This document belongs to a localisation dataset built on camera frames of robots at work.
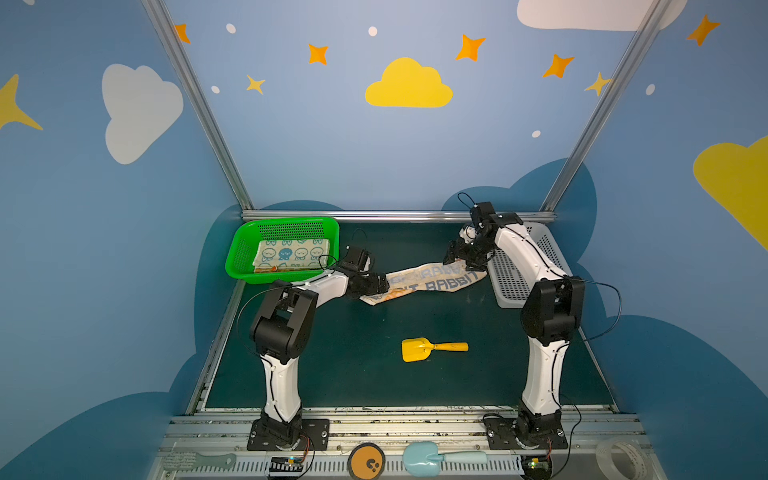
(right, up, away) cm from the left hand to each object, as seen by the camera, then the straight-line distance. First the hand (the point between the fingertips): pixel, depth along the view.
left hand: (376, 285), depth 100 cm
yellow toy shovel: (+12, -18, -12) cm, 25 cm away
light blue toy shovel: (+12, -39, -30) cm, 50 cm away
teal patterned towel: (-32, +11, +7) cm, 34 cm away
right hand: (+26, +8, -6) cm, 28 cm away
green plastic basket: (-49, +10, +4) cm, 50 cm away
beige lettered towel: (+24, +2, +4) cm, 24 cm away
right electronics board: (+41, -43, -27) cm, 65 cm away
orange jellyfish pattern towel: (-42, +5, +4) cm, 43 cm away
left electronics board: (-21, -42, -27) cm, 54 cm away
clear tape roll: (+62, -39, -29) cm, 79 cm away
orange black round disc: (-1, -39, -30) cm, 49 cm away
